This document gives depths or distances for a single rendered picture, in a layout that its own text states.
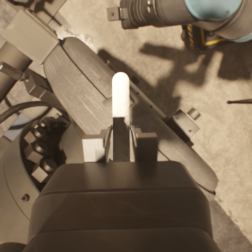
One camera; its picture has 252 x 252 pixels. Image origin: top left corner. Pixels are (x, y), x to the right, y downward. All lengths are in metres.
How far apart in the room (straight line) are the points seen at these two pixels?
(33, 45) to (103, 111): 0.25
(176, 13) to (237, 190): 1.80
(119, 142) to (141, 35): 1.19
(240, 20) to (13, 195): 0.70
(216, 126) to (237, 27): 1.21
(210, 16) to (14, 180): 0.62
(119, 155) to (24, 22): 0.41
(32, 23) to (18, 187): 0.44
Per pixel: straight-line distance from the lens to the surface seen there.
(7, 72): 0.44
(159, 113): 0.73
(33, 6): 1.41
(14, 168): 0.65
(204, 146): 1.61
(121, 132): 0.16
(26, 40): 0.52
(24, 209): 0.63
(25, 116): 1.19
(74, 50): 0.48
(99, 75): 0.40
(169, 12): 0.40
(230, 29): 0.44
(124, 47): 1.30
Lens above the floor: 1.29
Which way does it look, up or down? 71 degrees down
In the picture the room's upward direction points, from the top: 166 degrees clockwise
